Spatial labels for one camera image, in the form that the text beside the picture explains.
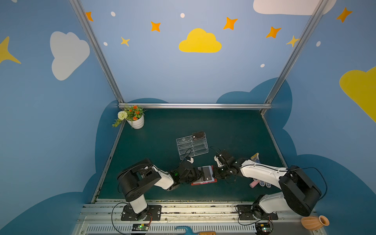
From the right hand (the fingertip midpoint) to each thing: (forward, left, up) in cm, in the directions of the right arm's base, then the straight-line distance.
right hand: (213, 173), depth 87 cm
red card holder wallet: (-5, +8, 0) cm, 10 cm away
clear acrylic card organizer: (+16, +17, +4) cm, 23 cm away
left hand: (-2, +4, +2) cm, 5 cm away
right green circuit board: (-25, -24, -2) cm, 35 cm away
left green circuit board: (-29, +37, 0) cm, 47 cm away
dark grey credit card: (+23, +10, +8) cm, 26 cm away
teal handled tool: (-29, +13, +1) cm, 32 cm away
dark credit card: (-2, +4, 0) cm, 5 cm away
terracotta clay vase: (-23, -43, +7) cm, 49 cm away
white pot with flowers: (+33, +56, +13) cm, 67 cm away
